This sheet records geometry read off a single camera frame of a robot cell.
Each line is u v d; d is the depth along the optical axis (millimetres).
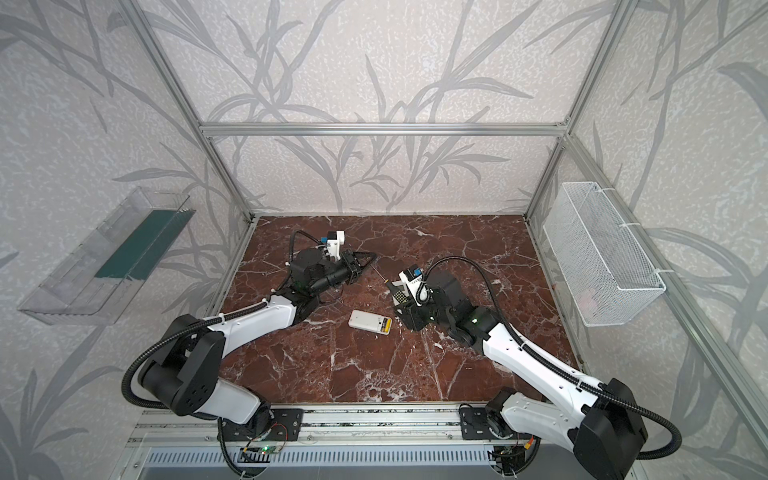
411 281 672
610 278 605
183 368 437
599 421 385
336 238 784
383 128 948
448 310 571
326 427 752
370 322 910
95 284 639
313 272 658
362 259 780
